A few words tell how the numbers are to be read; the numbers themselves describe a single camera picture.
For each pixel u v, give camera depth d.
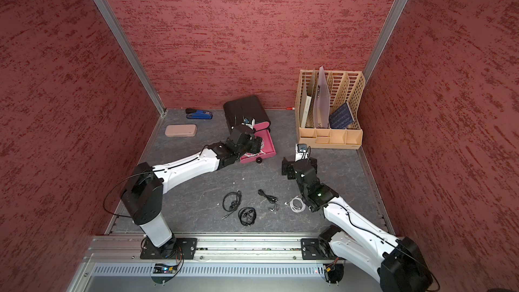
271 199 0.87
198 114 1.17
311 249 0.74
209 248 0.76
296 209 0.83
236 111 1.03
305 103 0.89
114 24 0.83
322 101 1.06
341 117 1.03
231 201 0.86
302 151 0.69
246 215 0.81
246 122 0.75
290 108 1.23
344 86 1.04
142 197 0.46
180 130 1.09
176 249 0.67
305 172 0.59
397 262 0.39
